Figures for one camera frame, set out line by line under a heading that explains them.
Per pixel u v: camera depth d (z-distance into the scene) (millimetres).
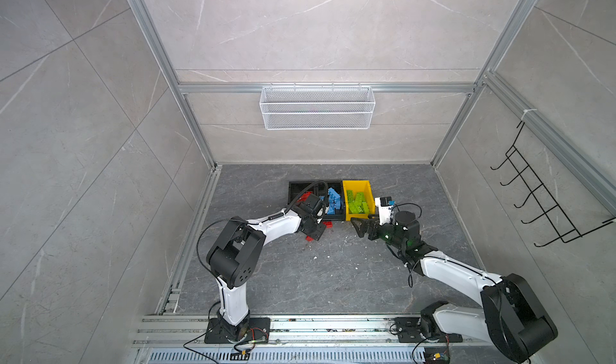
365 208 1000
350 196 1066
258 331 729
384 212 749
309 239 923
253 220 547
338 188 1024
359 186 1034
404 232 647
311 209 746
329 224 960
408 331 730
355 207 1007
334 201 1015
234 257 484
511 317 414
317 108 1005
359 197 1017
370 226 749
